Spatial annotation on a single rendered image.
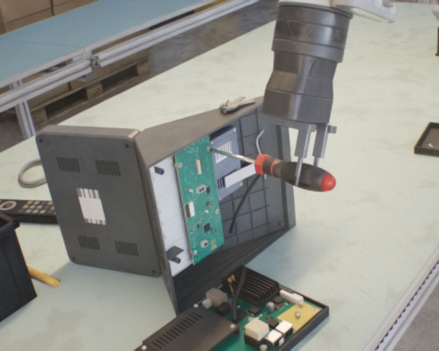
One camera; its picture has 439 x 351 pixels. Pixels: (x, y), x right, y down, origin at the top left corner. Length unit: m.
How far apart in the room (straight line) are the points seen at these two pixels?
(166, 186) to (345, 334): 0.26
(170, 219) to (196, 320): 0.12
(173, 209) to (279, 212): 0.20
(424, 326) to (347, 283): 1.45
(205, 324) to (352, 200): 0.35
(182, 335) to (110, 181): 0.21
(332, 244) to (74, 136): 0.37
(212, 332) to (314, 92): 0.28
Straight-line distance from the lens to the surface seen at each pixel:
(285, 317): 0.73
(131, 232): 0.81
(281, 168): 0.65
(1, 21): 4.19
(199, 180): 0.73
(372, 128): 1.19
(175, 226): 0.74
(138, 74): 4.94
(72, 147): 0.79
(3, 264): 0.82
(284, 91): 0.62
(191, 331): 0.71
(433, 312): 2.30
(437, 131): 1.17
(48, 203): 1.05
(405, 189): 0.99
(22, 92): 2.14
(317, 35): 0.62
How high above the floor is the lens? 1.49
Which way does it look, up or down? 28 degrees down
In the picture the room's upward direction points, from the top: 8 degrees counter-clockwise
